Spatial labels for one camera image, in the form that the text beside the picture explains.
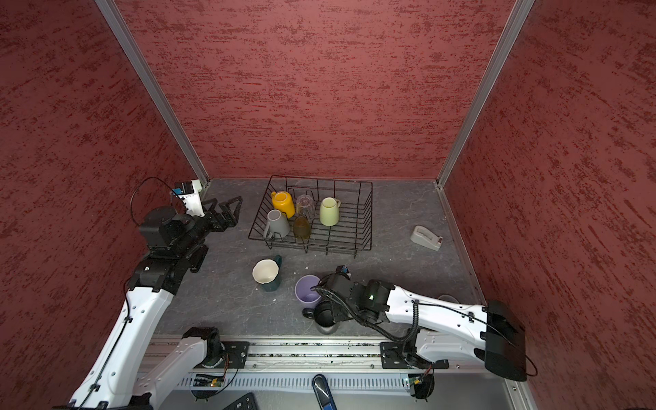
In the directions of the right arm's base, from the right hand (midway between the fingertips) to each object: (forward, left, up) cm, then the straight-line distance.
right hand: (337, 317), depth 75 cm
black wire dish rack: (+41, +8, -4) cm, 42 cm away
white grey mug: (+33, +22, +5) cm, 40 cm away
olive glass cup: (+33, +13, +1) cm, 35 cm away
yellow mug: (+42, +20, +6) cm, 47 cm away
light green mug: (+38, +2, +4) cm, 38 cm away
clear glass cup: (+42, +12, +2) cm, 43 cm away
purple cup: (+7, +11, +5) cm, 14 cm away
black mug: (+1, +4, -3) cm, 5 cm away
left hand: (+23, +30, +27) cm, 46 cm away
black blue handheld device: (-18, +4, -1) cm, 19 cm away
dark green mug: (+15, +24, -1) cm, 29 cm away
